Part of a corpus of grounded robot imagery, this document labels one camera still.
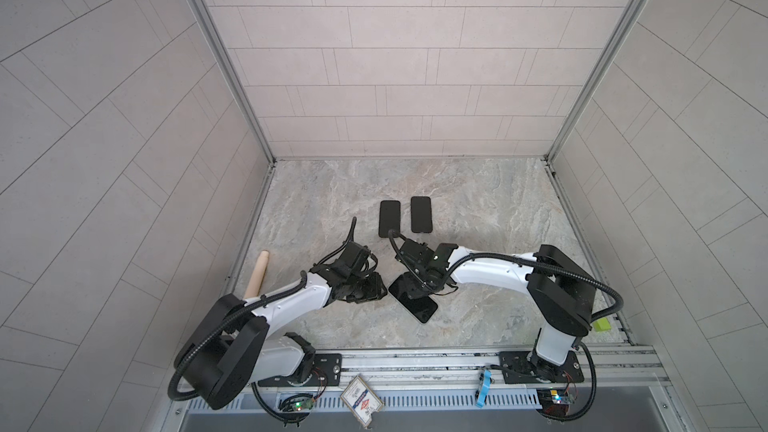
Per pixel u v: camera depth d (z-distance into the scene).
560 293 0.46
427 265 0.63
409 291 0.74
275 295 0.48
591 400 0.66
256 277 0.84
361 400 0.66
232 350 0.40
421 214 1.02
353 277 0.71
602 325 0.77
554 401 0.68
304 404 0.64
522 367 0.71
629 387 0.74
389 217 1.00
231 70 0.90
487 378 0.69
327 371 0.71
